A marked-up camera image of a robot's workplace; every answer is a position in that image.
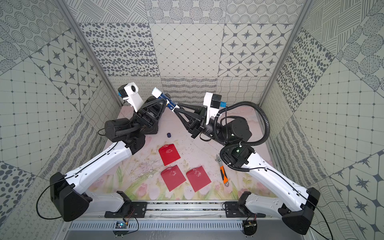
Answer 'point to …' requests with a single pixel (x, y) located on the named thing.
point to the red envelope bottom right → (198, 178)
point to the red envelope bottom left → (173, 177)
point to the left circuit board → (120, 224)
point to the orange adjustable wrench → (223, 173)
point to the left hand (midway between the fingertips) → (167, 106)
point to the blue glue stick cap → (169, 135)
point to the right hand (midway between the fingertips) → (174, 110)
